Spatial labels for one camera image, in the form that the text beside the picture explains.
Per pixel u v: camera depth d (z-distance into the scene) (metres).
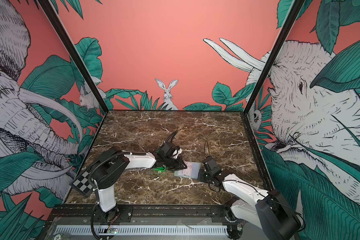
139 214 0.75
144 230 0.70
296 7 0.69
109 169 0.49
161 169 0.86
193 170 0.89
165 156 0.75
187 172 0.88
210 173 0.67
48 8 0.69
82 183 0.80
